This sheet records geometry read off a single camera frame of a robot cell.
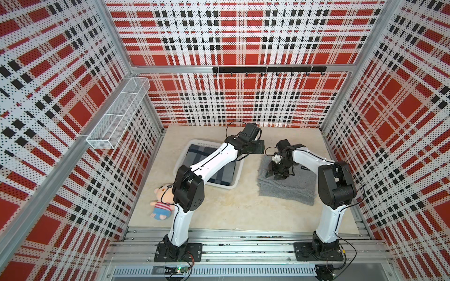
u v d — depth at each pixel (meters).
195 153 0.98
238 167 0.92
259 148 0.78
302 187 0.91
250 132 0.67
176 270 0.69
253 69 0.88
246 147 0.63
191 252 0.74
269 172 0.86
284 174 0.86
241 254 0.74
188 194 0.51
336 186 0.52
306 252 0.73
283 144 0.81
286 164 0.80
